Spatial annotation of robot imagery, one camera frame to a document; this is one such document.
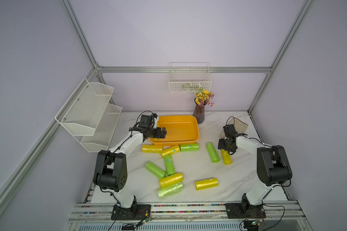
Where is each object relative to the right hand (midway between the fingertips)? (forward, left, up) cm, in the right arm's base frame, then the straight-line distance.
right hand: (225, 148), depth 97 cm
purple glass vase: (+26, +16, +10) cm, 32 cm away
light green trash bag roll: (-27, +38, +4) cm, 47 cm away
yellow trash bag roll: (-7, +1, +1) cm, 7 cm away
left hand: (+6, +45, +11) cm, 46 cm away
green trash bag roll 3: (-12, +38, +3) cm, 40 cm away
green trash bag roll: (-1, +25, +4) cm, 25 cm away
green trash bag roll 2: (-4, +9, +2) cm, 10 cm away
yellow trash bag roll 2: (-1, +50, +4) cm, 50 cm away
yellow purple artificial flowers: (+26, +14, +24) cm, 38 cm away
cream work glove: (+20, -17, -2) cm, 27 cm away
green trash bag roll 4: (-14, +47, +2) cm, 49 cm away
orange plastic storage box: (+19, +31, -2) cm, 36 cm away
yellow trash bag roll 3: (-3, +38, +3) cm, 38 cm away
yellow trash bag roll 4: (-21, +37, +3) cm, 42 cm away
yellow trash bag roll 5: (-24, +17, +4) cm, 30 cm away
